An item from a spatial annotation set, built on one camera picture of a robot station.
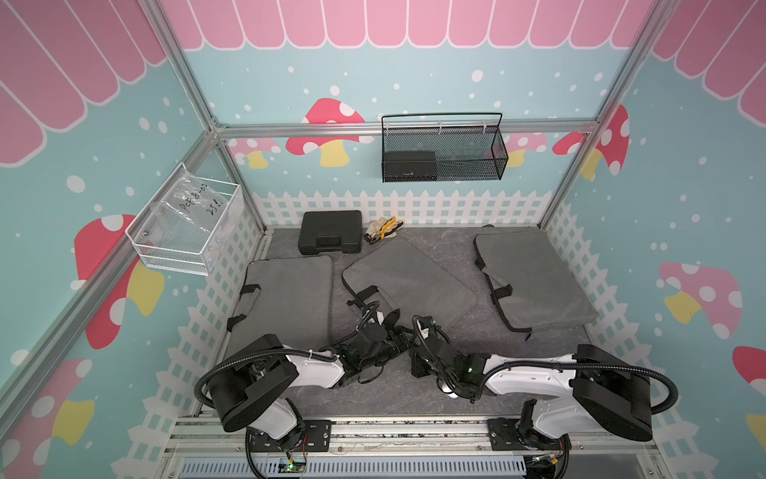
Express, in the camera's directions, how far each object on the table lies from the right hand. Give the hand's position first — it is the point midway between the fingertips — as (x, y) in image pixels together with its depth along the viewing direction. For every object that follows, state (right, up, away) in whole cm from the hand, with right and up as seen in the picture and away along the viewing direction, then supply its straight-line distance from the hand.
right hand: (407, 355), depth 84 cm
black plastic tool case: (-29, +38, +29) cm, 55 cm away
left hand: (+1, +2, +2) cm, 3 cm away
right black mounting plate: (+26, -17, -9) cm, 32 cm away
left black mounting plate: (-26, -17, -10) cm, 32 cm away
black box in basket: (+1, +56, +7) cm, 56 cm away
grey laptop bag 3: (+43, +19, +16) cm, 49 cm away
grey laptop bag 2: (0, +21, +16) cm, 27 cm away
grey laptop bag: (-37, +14, +13) cm, 42 cm away
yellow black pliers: (-9, +40, +36) cm, 54 cm away
